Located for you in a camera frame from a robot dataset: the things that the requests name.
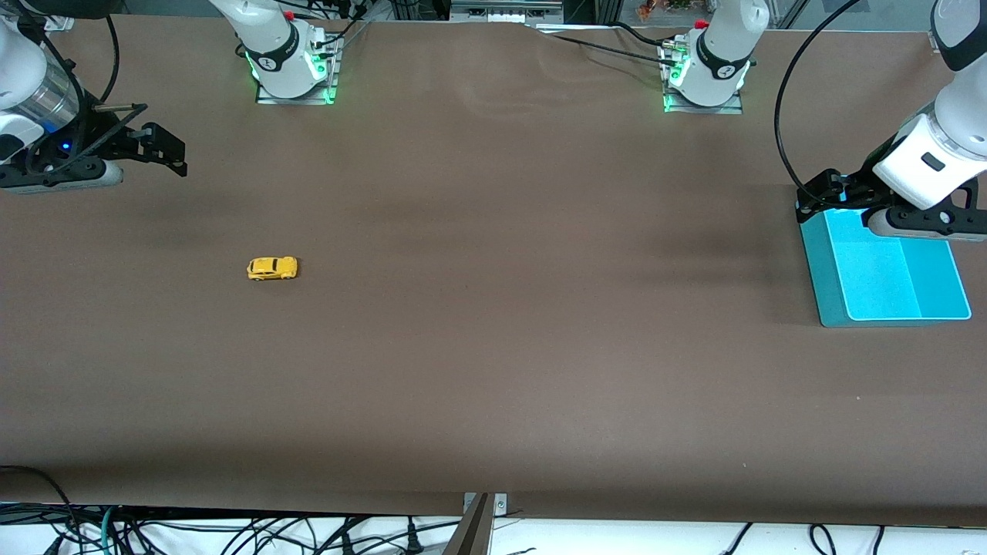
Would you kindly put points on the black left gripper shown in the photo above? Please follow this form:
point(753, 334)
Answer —
point(865, 183)

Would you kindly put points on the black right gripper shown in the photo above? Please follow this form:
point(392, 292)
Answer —
point(99, 132)

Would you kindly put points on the yellow beetle toy car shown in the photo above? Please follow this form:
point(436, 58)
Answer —
point(272, 268)

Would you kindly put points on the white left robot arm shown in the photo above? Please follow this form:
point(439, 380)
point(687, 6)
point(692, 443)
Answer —
point(725, 46)

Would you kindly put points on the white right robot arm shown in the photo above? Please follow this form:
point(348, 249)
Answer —
point(277, 46)

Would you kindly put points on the teal plastic tray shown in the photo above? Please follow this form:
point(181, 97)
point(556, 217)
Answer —
point(879, 277)

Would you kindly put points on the grey background device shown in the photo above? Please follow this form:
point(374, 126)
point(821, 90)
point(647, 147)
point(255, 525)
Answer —
point(505, 11)

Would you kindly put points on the dark slanted bar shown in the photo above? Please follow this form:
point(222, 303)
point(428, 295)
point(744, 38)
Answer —
point(470, 536)

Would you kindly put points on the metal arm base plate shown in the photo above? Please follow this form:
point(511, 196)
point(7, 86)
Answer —
point(694, 109)
point(333, 77)

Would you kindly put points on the metal table corner bracket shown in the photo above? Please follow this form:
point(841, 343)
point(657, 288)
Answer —
point(60, 23)
point(934, 40)

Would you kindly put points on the small metal edge bracket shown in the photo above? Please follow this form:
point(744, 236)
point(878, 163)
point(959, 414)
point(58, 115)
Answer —
point(500, 505)

